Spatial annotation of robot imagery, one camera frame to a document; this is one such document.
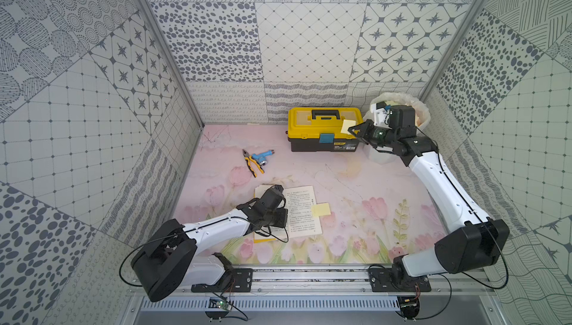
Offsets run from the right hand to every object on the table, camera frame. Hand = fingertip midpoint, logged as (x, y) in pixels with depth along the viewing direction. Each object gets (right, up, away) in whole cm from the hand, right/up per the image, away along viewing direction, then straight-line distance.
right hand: (349, 131), depth 77 cm
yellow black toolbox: (-9, +2, +21) cm, 23 cm away
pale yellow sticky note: (0, +3, +3) cm, 4 cm away
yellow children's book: (-16, -34, +11) cm, 39 cm away
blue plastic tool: (-35, -11, +29) cm, 47 cm away
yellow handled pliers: (-42, -11, +28) cm, 52 cm away
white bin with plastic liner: (+32, +5, +10) cm, 34 cm away
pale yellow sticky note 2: (-9, -31, +12) cm, 35 cm away
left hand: (-23, -31, +9) cm, 39 cm away
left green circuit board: (-44, -56, -7) cm, 72 cm away
